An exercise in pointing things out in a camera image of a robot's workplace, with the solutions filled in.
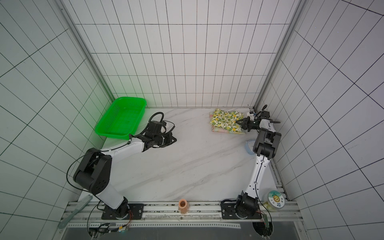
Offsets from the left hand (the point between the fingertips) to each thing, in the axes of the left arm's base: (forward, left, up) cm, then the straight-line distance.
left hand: (176, 143), depth 89 cm
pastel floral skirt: (+15, -28, -7) cm, 33 cm away
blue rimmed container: (+2, -47, -6) cm, 47 cm away
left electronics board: (-41, +33, -12) cm, 54 cm away
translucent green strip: (-33, +48, -9) cm, 59 cm away
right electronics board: (-43, -44, -9) cm, 63 cm away
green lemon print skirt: (+22, -35, -5) cm, 41 cm away
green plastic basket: (+29, +45, -10) cm, 54 cm away
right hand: (+22, -44, -5) cm, 49 cm away
